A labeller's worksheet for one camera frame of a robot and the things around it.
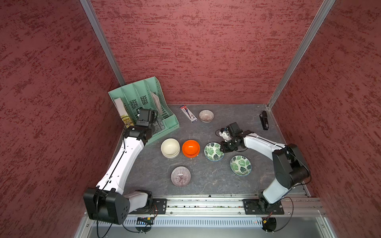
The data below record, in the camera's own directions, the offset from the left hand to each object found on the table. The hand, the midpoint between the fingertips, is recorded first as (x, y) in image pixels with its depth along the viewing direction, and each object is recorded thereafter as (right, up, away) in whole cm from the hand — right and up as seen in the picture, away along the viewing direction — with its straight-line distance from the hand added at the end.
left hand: (153, 129), depth 80 cm
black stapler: (+76, +6, +30) cm, 82 cm away
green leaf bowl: (+34, -16, +13) cm, 40 cm away
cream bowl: (+7, -13, +12) cm, 20 cm away
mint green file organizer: (-11, +24, +27) cm, 38 cm away
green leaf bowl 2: (+51, -23, +8) cm, 57 cm away
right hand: (+40, -15, +12) cm, 44 cm away
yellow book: (-18, +12, 0) cm, 22 cm away
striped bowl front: (+15, -28, +3) cm, 32 cm away
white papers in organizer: (-4, +18, +24) cm, 30 cm away
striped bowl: (+32, +8, +31) cm, 45 cm away
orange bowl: (+21, -13, +11) cm, 27 cm away
